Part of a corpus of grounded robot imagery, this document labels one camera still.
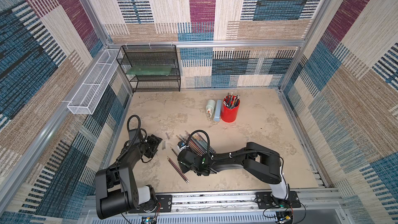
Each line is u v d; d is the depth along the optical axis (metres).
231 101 0.95
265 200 0.73
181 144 0.77
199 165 0.66
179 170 0.78
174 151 0.90
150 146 0.80
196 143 0.92
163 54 1.02
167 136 0.97
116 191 0.45
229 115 1.00
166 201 0.75
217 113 1.02
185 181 0.79
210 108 1.02
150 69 0.94
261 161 0.52
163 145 0.92
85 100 0.92
